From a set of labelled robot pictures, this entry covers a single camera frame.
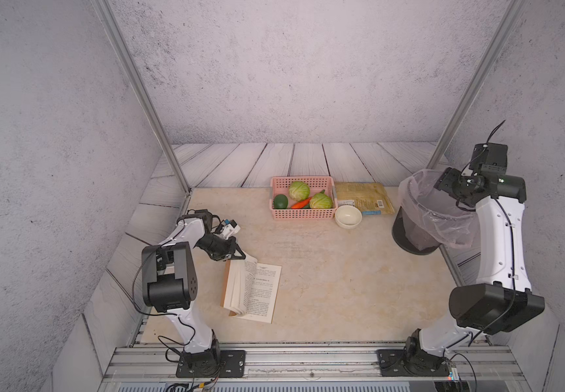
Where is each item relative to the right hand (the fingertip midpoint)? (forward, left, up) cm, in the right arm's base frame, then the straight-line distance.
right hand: (451, 181), depth 74 cm
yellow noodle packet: (+24, +12, -33) cm, 43 cm away
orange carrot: (+20, +45, -32) cm, 58 cm away
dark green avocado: (+19, +54, -30) cm, 65 cm away
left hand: (-10, +65, -26) cm, 71 cm away
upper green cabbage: (+24, +45, -27) cm, 58 cm away
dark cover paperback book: (-20, +63, -31) cm, 73 cm away
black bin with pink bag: (-5, +5, -10) cm, 12 cm away
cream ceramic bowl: (+13, +24, -33) cm, 43 cm away
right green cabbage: (+17, +36, -27) cm, 48 cm away
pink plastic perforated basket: (+30, +54, -31) cm, 69 cm away
